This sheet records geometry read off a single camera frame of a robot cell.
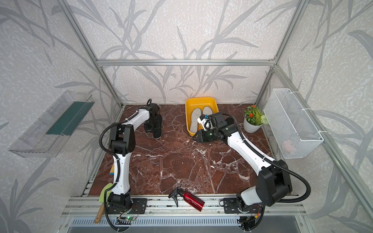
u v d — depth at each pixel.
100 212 0.71
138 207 0.72
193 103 1.19
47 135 0.65
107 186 0.80
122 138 0.62
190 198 0.73
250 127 0.93
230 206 0.72
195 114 1.12
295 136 0.60
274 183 0.41
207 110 1.15
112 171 0.83
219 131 0.62
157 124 0.95
